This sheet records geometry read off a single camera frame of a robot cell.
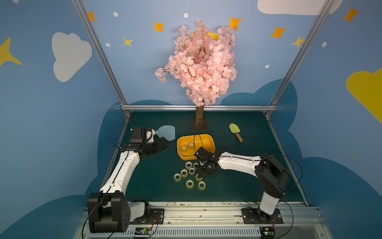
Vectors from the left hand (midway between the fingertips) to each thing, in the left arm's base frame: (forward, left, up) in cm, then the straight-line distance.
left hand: (164, 144), depth 84 cm
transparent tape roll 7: (-5, -14, -16) cm, 22 cm away
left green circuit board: (-40, +7, -17) cm, 44 cm away
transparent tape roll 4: (-18, -23, -15) cm, 32 cm away
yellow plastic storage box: (+7, -13, -12) cm, 19 cm away
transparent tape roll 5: (-13, -8, -15) cm, 22 cm away
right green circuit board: (-39, -55, -18) cm, 70 cm away
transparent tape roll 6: (-9, -17, -15) cm, 24 cm away
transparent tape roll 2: (+9, -15, -15) cm, 24 cm away
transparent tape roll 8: (-4, -19, -15) cm, 25 cm away
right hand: (-10, -22, -14) cm, 28 cm away
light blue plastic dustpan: (+22, +3, -17) cm, 28 cm away
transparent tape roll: (+6, -11, -15) cm, 19 cm away
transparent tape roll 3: (-17, -15, -15) cm, 27 cm away
